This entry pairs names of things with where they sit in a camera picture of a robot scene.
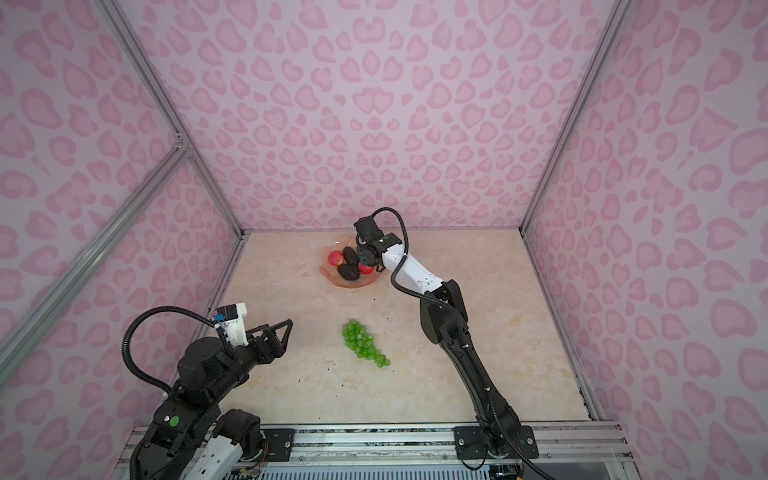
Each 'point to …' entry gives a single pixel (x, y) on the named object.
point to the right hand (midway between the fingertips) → (372, 248)
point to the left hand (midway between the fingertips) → (281, 321)
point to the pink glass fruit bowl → (337, 243)
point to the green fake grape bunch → (357, 339)
